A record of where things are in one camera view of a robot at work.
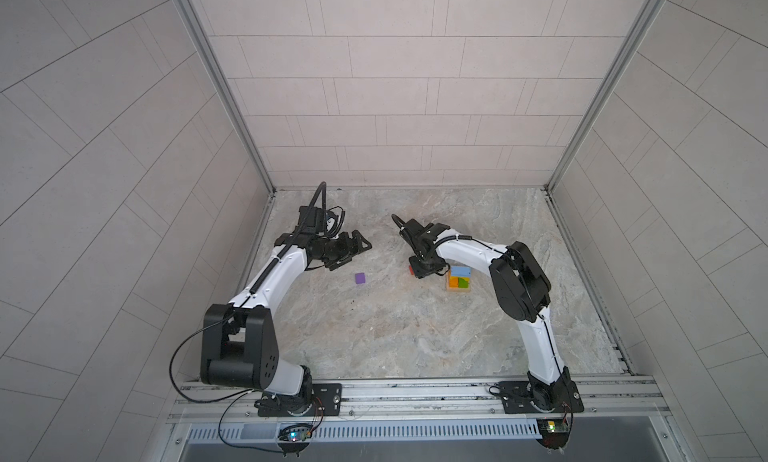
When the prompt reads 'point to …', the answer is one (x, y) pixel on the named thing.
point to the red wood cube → (411, 269)
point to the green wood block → (463, 282)
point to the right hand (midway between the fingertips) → (421, 272)
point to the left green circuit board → (295, 432)
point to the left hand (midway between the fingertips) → (367, 245)
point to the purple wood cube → (360, 278)
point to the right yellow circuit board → (553, 432)
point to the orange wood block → (454, 281)
